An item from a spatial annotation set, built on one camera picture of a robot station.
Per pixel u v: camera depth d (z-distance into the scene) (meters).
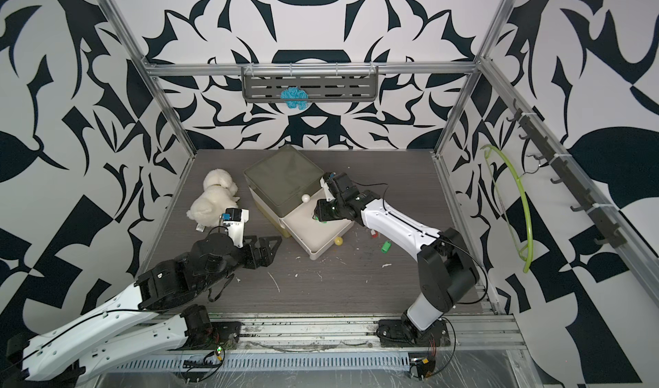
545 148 0.60
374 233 0.95
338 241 0.83
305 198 0.83
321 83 0.94
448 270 0.45
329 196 0.77
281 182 1.48
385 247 0.91
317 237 0.85
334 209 0.73
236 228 0.60
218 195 0.94
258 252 0.60
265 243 0.60
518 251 0.69
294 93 0.91
